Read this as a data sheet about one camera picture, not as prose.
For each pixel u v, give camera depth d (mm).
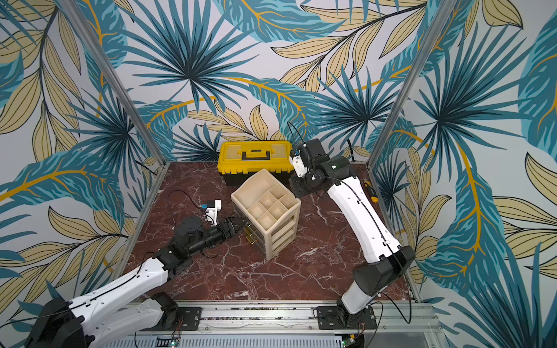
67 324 388
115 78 846
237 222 710
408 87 874
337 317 732
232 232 663
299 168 656
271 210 708
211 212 703
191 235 577
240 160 978
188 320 736
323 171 486
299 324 732
